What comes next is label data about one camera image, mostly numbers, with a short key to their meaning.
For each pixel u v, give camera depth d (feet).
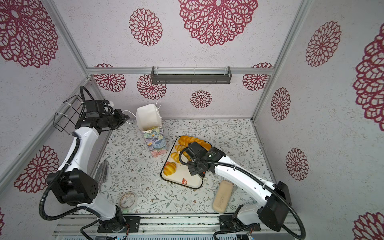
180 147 3.26
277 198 1.26
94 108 1.99
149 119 3.31
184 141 3.37
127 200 2.67
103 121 2.01
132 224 2.40
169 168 2.92
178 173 3.08
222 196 2.61
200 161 1.69
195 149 1.87
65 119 2.48
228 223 2.40
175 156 3.17
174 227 2.39
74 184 1.43
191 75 3.05
